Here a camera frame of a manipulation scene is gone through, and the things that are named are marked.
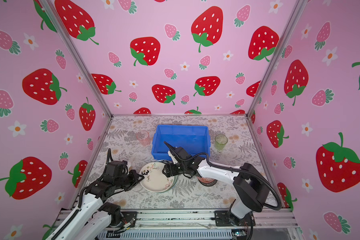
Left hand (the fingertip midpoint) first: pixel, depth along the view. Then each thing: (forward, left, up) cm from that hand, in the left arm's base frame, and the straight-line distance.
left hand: (144, 176), depth 79 cm
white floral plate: (-1, -5, -3) cm, 6 cm away
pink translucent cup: (+33, +9, -9) cm, 35 cm away
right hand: (+4, -11, 0) cm, 12 cm away
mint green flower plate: (+1, -17, -7) cm, 18 cm away
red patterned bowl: (-2, -34, -1) cm, 34 cm away
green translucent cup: (+29, -47, -8) cm, 56 cm away
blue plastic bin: (+31, -28, -8) cm, 42 cm away
